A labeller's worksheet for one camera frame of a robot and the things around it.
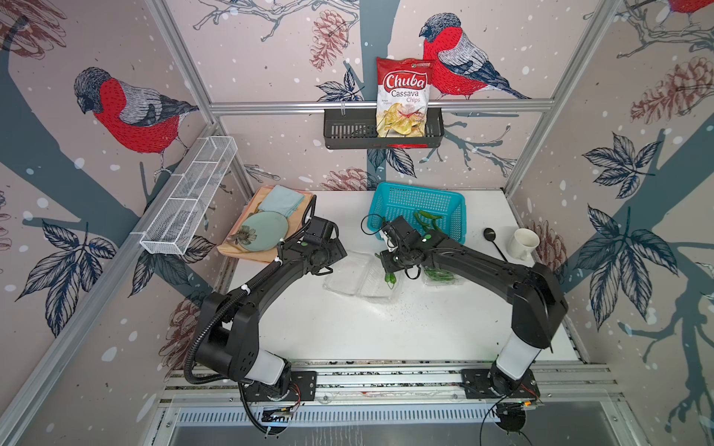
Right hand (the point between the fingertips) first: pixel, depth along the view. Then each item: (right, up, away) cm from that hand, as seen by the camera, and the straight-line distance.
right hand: (383, 261), depth 86 cm
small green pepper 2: (+18, +11, +25) cm, 32 cm away
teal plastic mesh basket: (+5, +21, +28) cm, 36 cm away
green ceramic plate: (-47, +8, +21) cm, 52 cm away
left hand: (-14, +4, +2) cm, 15 cm away
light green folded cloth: (-42, +21, +33) cm, 58 cm away
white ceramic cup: (+48, +5, +6) cm, 49 cm away
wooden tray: (-58, +4, +18) cm, 61 cm away
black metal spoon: (+42, +7, +18) cm, 47 cm away
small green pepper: (+2, -5, -5) cm, 7 cm away
